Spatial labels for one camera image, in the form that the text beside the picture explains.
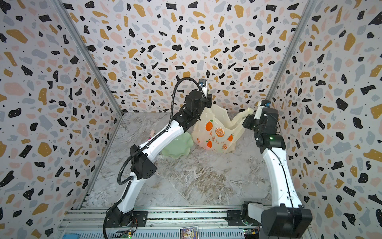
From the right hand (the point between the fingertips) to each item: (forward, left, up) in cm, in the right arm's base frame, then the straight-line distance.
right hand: (248, 115), depth 74 cm
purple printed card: (-46, +27, -32) cm, 62 cm away
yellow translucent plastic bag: (0, +16, -13) cm, 21 cm away
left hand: (+12, +19, +7) cm, 24 cm away
